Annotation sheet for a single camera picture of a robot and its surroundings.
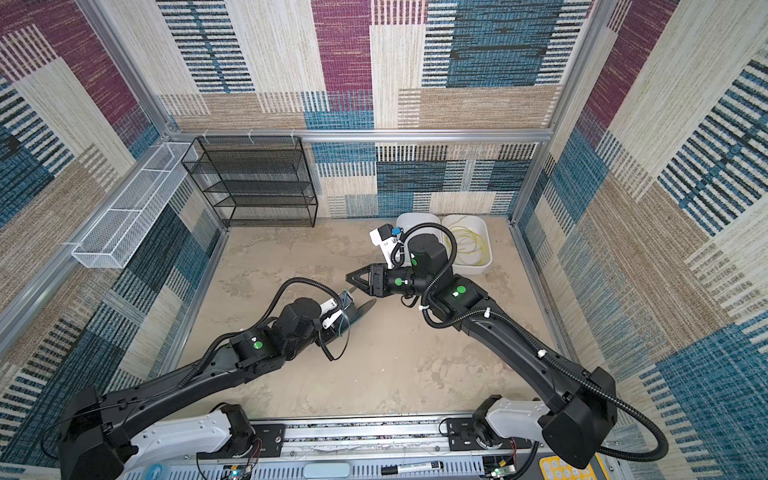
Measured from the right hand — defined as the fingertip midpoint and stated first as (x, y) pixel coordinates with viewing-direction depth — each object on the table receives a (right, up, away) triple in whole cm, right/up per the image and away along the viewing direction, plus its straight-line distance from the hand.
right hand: (352, 284), depth 66 cm
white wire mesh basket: (-56, +9, +5) cm, 57 cm away
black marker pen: (+9, -43, +4) cm, 44 cm away
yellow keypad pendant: (+45, -42, +4) cm, 62 cm away
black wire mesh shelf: (-41, +32, +45) cm, 69 cm away
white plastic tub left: (+15, +18, +48) cm, 53 cm away
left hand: (-6, -6, +11) cm, 14 cm away
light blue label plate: (-7, -44, +5) cm, 45 cm away
